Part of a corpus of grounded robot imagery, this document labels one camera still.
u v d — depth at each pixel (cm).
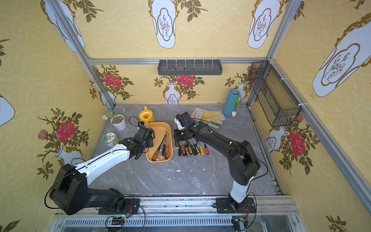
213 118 110
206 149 95
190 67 92
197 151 92
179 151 94
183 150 93
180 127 76
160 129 94
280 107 73
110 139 91
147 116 106
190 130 63
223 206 73
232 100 101
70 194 41
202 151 92
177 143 84
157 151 90
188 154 90
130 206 73
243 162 46
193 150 93
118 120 101
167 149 92
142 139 66
